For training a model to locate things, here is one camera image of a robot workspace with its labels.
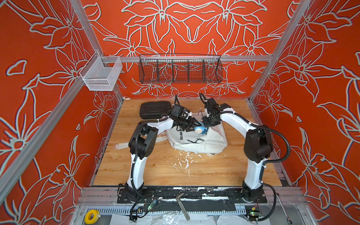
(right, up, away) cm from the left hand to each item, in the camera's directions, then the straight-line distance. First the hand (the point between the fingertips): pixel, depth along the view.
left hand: (199, 126), depth 90 cm
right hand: (+5, +2, +3) cm, 7 cm away
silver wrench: (+40, -44, -24) cm, 64 cm away
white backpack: (+8, -10, -1) cm, 13 cm away
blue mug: (+1, -2, -2) cm, 3 cm away
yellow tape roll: (-55, -42, -22) cm, 73 cm away
